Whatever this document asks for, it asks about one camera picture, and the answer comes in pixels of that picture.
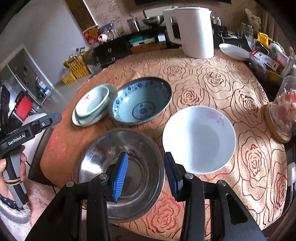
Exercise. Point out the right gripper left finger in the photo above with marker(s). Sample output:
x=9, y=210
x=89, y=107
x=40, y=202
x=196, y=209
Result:
x=116, y=177

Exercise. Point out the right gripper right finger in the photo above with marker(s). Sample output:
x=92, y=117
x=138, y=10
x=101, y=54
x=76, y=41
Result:
x=175, y=173

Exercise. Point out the stainless steel mixing bowl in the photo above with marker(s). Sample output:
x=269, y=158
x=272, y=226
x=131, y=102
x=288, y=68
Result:
x=135, y=166

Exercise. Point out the white ceramic bowl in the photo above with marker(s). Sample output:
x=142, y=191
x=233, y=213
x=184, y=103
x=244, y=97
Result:
x=199, y=140

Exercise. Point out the small white logo dish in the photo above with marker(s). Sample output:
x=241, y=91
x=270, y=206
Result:
x=91, y=101

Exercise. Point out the blue patterned ceramic bowl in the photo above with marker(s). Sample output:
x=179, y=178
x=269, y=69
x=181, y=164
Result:
x=140, y=101

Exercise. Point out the green square plate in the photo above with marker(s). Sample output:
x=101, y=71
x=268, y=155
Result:
x=89, y=120

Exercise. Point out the person left hand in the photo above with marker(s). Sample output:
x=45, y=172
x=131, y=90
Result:
x=5, y=192

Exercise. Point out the red chair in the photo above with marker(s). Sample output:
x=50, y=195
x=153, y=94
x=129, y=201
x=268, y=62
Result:
x=23, y=105

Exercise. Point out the rose patterned tablecloth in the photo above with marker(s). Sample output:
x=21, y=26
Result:
x=257, y=172

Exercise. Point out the large white round plate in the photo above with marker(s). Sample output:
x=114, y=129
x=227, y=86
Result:
x=112, y=90

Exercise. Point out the yellow plastic crates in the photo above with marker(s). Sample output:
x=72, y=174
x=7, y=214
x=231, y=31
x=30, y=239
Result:
x=77, y=69

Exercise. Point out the glass dome pink flowers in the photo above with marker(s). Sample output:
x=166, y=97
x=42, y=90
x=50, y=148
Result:
x=280, y=114

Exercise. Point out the red festive gift box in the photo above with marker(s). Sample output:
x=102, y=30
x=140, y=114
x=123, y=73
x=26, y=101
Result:
x=91, y=34

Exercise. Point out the white electric kettle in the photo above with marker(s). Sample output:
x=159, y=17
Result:
x=196, y=35

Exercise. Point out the small white side plate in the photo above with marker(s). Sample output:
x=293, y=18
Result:
x=234, y=52

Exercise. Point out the black tv cabinet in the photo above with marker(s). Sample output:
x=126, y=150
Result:
x=153, y=39

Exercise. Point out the pink round gadget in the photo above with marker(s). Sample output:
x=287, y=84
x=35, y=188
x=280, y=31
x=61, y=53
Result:
x=102, y=38

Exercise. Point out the cluttered box of items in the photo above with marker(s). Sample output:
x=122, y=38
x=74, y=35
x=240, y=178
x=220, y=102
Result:
x=270, y=59

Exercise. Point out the steel bowl on cabinet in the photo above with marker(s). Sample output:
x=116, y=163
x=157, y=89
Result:
x=153, y=21

